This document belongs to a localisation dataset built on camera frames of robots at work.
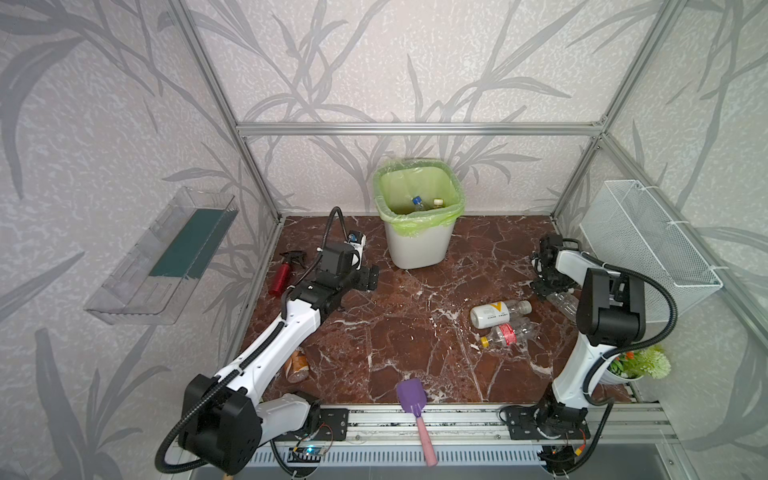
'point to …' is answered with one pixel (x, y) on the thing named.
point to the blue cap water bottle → (417, 201)
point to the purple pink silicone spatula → (412, 394)
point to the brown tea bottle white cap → (438, 203)
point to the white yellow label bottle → (487, 315)
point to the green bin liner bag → (397, 182)
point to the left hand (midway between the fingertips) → (368, 255)
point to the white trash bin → (429, 249)
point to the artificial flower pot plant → (651, 361)
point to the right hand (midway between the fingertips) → (558, 281)
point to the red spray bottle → (283, 273)
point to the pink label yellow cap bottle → (508, 334)
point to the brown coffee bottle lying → (298, 366)
